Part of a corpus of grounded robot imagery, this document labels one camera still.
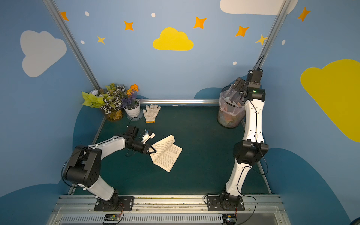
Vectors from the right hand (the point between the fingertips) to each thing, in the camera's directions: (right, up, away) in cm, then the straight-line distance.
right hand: (244, 84), depth 81 cm
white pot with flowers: (-73, -10, +16) cm, 75 cm away
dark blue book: (-47, -44, +11) cm, 66 cm away
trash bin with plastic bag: (-4, -18, +11) cm, 21 cm away
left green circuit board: (-73, -73, -10) cm, 104 cm away
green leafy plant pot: (-85, -8, +9) cm, 86 cm away
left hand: (-54, -41, +8) cm, 68 cm away
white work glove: (-63, -15, +36) cm, 74 cm away
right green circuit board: (-11, -73, -9) cm, 75 cm away
